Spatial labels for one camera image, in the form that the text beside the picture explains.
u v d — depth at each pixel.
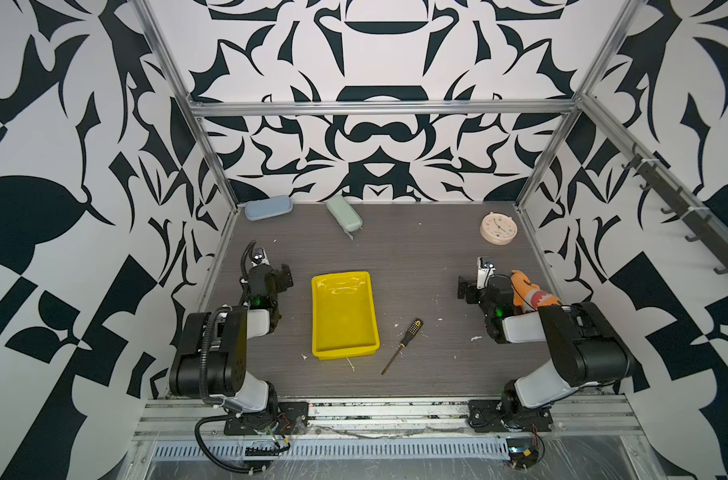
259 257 0.81
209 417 0.63
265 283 0.72
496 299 0.73
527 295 0.87
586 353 0.46
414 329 0.87
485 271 0.82
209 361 0.41
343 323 0.89
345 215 1.14
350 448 0.71
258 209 1.16
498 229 1.10
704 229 0.55
